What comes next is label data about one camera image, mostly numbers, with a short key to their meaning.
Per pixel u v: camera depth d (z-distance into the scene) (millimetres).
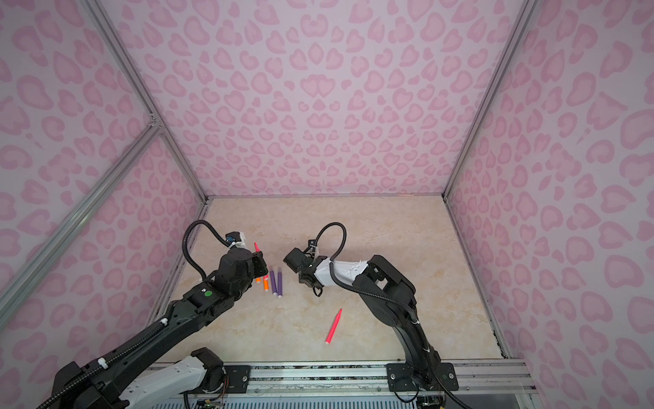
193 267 578
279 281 927
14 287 509
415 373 631
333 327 823
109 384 402
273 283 927
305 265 745
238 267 584
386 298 470
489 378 746
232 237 680
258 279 702
